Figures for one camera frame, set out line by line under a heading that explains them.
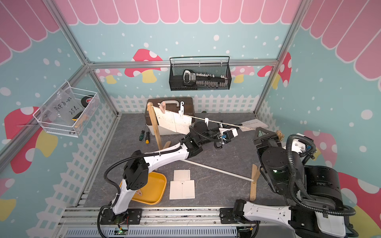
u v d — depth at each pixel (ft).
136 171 1.67
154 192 2.65
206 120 1.94
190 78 2.92
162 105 1.93
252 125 2.10
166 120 2.20
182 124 2.14
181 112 1.95
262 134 1.55
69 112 2.32
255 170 2.93
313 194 0.98
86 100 2.64
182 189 2.73
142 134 3.47
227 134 1.79
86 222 2.44
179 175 2.93
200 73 3.01
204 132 1.89
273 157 1.07
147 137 3.44
